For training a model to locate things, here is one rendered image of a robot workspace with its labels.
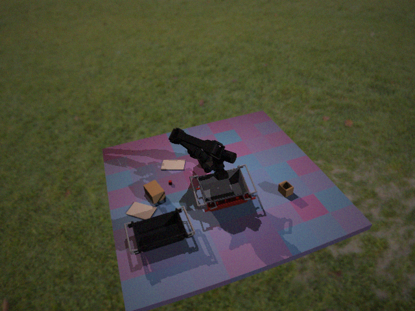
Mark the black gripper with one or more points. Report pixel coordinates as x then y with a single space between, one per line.
220 172

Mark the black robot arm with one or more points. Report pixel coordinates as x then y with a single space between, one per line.
195 145

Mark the brown cardboard box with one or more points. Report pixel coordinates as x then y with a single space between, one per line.
154 191

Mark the beige flat panel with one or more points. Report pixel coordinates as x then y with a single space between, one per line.
141 210
173 164

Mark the small brown open box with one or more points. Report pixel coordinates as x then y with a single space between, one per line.
286 189

